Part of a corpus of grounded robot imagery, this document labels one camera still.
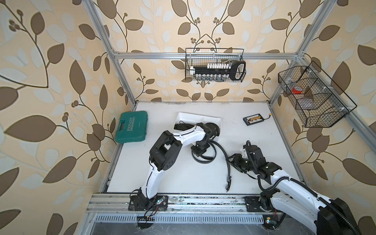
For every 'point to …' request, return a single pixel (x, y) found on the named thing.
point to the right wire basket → (319, 102)
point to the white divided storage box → (193, 119)
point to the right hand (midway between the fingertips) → (227, 161)
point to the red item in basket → (295, 91)
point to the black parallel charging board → (254, 119)
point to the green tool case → (132, 127)
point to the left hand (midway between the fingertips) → (203, 152)
